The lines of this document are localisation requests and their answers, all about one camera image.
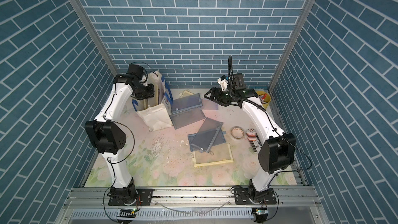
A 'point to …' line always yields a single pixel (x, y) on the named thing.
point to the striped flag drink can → (254, 140)
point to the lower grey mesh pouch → (181, 119)
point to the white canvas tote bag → (155, 112)
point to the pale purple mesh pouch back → (208, 104)
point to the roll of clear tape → (237, 132)
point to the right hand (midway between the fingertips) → (210, 98)
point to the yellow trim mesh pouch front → (218, 154)
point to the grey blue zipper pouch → (187, 102)
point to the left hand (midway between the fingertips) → (157, 93)
